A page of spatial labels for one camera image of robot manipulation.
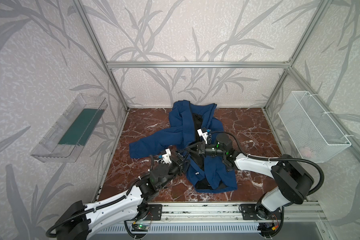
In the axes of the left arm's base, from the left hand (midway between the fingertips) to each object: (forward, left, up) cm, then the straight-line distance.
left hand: (194, 151), depth 71 cm
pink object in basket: (+1, -55, -1) cm, 55 cm away
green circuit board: (-29, +25, -23) cm, 45 cm away
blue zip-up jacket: (-5, -8, -17) cm, 19 cm away
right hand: (+4, +3, -2) cm, 6 cm away
